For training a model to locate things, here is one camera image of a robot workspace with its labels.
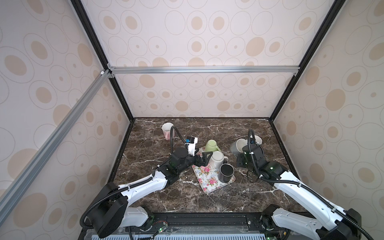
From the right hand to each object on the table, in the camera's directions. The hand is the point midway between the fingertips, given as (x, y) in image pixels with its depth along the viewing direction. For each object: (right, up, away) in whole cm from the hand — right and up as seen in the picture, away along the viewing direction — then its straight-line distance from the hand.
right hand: (239, 155), depth 80 cm
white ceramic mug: (-10, -3, +9) cm, 14 cm away
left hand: (-16, +3, -4) cm, 17 cm away
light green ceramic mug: (-13, +4, +12) cm, 18 cm away
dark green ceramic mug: (+17, +8, +15) cm, 24 cm away
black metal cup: (-7, -9, +2) cm, 12 cm away
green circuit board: (-39, -34, -9) cm, 52 cm away
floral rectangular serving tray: (-16, -14, +10) cm, 24 cm away
